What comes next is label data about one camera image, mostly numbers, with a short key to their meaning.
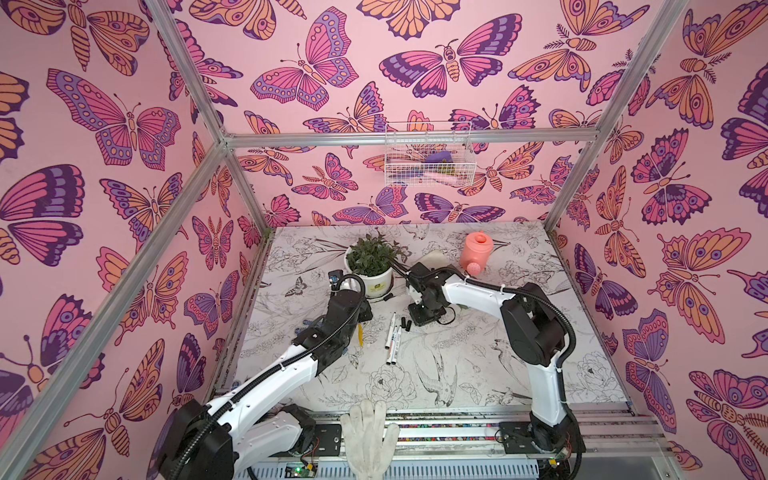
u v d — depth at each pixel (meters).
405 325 0.94
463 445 0.73
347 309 0.58
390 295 1.00
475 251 1.00
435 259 1.09
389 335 0.91
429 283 0.72
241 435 0.43
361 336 0.91
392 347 0.88
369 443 0.73
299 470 0.72
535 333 0.52
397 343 0.90
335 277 0.70
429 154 0.96
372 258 0.90
